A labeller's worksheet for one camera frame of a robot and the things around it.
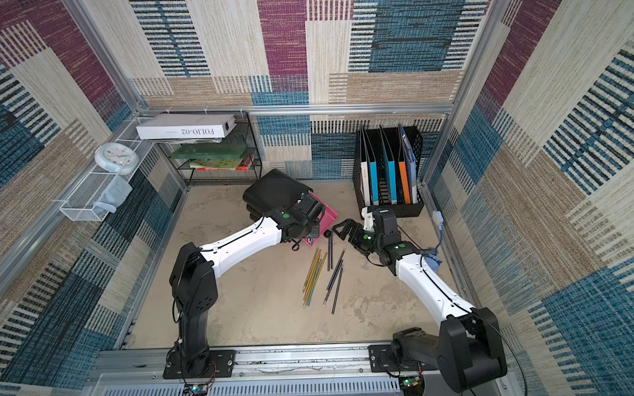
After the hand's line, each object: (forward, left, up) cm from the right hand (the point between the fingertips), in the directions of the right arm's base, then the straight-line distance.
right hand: (340, 231), depth 82 cm
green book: (+32, +49, +8) cm, 59 cm away
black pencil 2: (+2, +3, -17) cm, 18 cm away
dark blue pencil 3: (-11, +4, -18) cm, 21 cm away
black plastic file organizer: (+20, -18, +8) cm, 28 cm away
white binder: (+19, -10, +6) cm, 22 cm away
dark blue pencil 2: (-11, +1, -18) cm, 22 cm away
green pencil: (-9, +8, -17) cm, 21 cm away
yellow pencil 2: (-9, +10, -17) cm, 22 cm away
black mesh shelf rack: (+31, +52, +4) cm, 61 cm away
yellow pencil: (-6, +10, -17) cm, 20 cm away
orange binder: (+21, -23, +8) cm, 32 cm away
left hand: (+5, +9, -4) cm, 11 cm away
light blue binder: (+20, -13, +8) cm, 25 cm away
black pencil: (+1, +4, -18) cm, 18 cm away
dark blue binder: (+19, -25, +11) cm, 33 cm away
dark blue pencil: (-3, 0, -18) cm, 18 cm away
